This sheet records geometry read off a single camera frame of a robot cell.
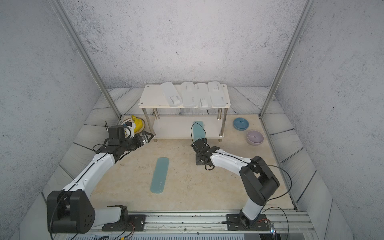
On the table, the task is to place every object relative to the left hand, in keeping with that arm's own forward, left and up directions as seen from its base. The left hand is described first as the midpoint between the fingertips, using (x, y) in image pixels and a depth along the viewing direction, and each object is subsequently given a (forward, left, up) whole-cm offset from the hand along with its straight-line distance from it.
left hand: (150, 137), depth 84 cm
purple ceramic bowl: (+10, -66, -16) cm, 68 cm away
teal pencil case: (-13, -3, -20) cm, 24 cm away
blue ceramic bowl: (+24, -59, -16) cm, 65 cm away
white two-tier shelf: (+18, -13, -12) cm, 25 cm away
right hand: (-6, -29, -14) cm, 33 cm away
